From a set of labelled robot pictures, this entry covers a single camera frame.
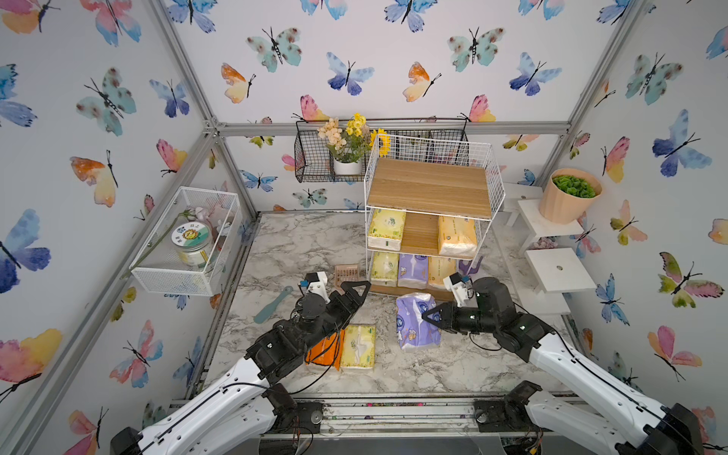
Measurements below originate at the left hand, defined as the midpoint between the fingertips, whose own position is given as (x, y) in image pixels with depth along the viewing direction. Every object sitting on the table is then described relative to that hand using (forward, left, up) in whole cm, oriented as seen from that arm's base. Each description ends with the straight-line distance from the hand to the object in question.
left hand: (369, 292), depth 69 cm
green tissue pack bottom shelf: (+21, -5, -20) cm, 30 cm away
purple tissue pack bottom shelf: (+18, -14, -19) cm, 30 cm away
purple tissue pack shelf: (-6, -11, -9) cm, 16 cm away
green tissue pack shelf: (+17, -5, +4) cm, 18 cm away
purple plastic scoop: (+23, -34, -24) cm, 47 cm away
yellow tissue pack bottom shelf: (+20, -24, -21) cm, 37 cm away
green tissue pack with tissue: (-6, +4, -19) cm, 21 cm away
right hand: (-3, -14, -7) cm, 16 cm away
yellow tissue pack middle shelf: (+13, -23, +5) cm, 27 cm away
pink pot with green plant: (+23, -54, +9) cm, 60 cm away
